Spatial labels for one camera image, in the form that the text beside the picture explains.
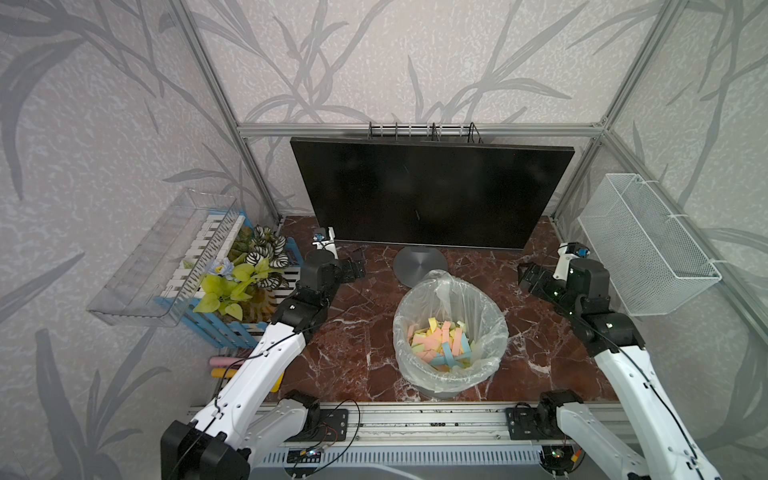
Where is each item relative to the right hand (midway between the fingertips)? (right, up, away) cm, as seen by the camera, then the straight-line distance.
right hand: (529, 269), depth 75 cm
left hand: (-47, +4, +2) cm, 47 cm away
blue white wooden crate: (-76, +7, -8) cm, 77 cm away
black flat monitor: (-17, +24, +30) cm, 42 cm away
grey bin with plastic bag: (-22, -7, -3) cm, 23 cm away
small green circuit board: (-56, -44, -5) cm, 72 cm away
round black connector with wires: (+8, -48, -1) cm, 48 cm away
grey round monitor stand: (-29, -1, +29) cm, 41 cm away
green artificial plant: (-72, -3, -2) cm, 72 cm away
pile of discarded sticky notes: (-21, -21, +5) cm, 30 cm away
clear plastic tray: (-87, -2, -11) cm, 88 cm away
